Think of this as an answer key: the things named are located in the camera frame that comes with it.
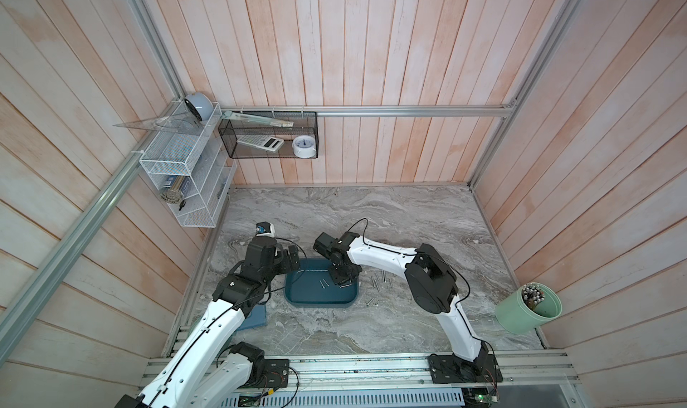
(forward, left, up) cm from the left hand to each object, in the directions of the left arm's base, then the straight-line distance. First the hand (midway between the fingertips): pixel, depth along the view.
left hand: (283, 254), depth 79 cm
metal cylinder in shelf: (+12, +32, +13) cm, 36 cm away
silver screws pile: (-3, -17, -16) cm, 24 cm away
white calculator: (+42, +11, +10) cm, 44 cm away
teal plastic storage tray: (-3, -7, -17) cm, 19 cm away
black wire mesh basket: (+45, -4, +16) cm, 48 cm away
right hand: (+1, -18, -18) cm, 25 cm away
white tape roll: (+38, -4, +11) cm, 40 cm away
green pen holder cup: (-15, -69, -2) cm, 71 cm away
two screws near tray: (-7, -28, -17) cm, 34 cm away
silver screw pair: (-2, -11, -17) cm, 20 cm away
